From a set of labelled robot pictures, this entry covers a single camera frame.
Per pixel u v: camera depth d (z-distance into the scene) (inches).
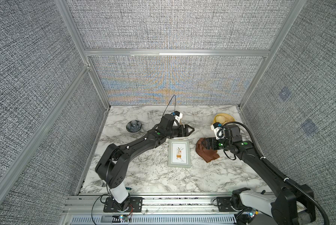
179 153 36.3
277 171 18.0
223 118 40.9
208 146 28.8
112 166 18.4
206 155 36.1
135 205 28.9
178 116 30.1
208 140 28.8
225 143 26.9
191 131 30.2
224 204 28.8
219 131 28.7
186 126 29.0
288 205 15.0
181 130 28.6
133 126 40.7
